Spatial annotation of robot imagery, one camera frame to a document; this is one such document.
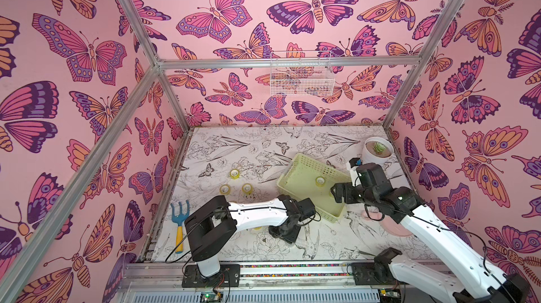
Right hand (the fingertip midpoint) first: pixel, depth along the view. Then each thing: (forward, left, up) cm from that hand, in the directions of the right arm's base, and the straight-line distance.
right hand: (339, 189), depth 77 cm
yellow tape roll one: (+15, +43, -16) cm, 49 cm away
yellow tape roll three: (+8, +47, -17) cm, 50 cm away
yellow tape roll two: (+8, +36, -16) cm, 41 cm away
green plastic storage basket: (+14, +12, -17) cm, 25 cm away
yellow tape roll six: (+13, +3, -16) cm, 21 cm away
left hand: (-13, +18, -16) cm, 27 cm away
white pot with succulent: (+24, -23, -7) cm, 34 cm away
